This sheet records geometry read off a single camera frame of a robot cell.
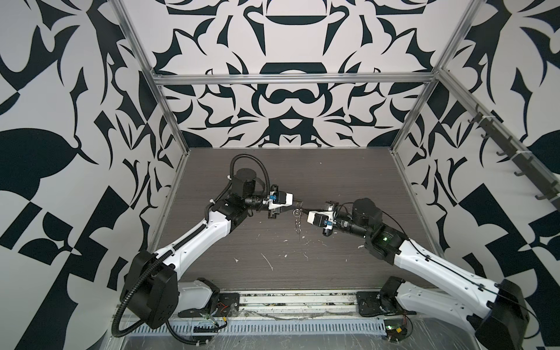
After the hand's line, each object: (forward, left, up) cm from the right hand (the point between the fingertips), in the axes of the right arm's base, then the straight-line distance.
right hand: (308, 204), depth 69 cm
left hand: (+2, +1, +1) cm, 3 cm away
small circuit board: (-30, -28, -28) cm, 50 cm away
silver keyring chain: (-2, +3, -1) cm, 4 cm away
